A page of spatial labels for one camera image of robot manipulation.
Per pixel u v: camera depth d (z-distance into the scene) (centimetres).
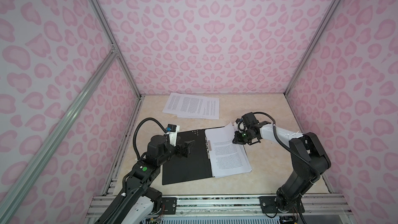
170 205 73
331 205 75
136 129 52
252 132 70
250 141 80
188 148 66
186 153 66
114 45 90
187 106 113
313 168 44
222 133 98
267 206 73
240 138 82
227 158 88
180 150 65
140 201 61
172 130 64
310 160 47
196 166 86
